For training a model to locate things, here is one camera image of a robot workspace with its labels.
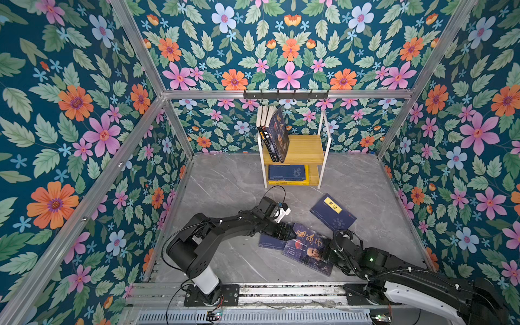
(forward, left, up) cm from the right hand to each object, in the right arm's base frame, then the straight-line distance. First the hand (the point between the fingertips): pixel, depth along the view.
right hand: (321, 257), depth 81 cm
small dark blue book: (+20, -8, -1) cm, 22 cm away
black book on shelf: (+35, +24, +35) cm, 55 cm away
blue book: (+7, +22, 0) cm, 23 cm away
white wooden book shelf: (+35, +5, +20) cm, 41 cm away
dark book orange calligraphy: (+41, +17, +31) cm, 54 cm away
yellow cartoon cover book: (+35, +10, +5) cm, 37 cm away
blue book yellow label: (+39, +13, +7) cm, 42 cm away
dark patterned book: (+3, +4, +1) cm, 5 cm away
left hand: (+8, +11, +5) cm, 15 cm away
